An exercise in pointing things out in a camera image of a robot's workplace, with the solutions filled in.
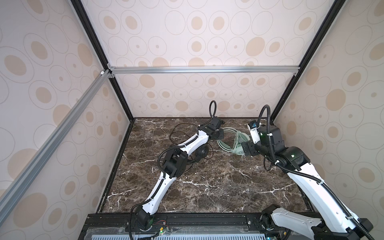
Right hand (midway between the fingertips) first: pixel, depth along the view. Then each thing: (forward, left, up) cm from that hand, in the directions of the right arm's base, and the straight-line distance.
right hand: (253, 138), depth 72 cm
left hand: (+19, +8, -17) cm, 27 cm away
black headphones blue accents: (+5, +25, -21) cm, 33 cm away
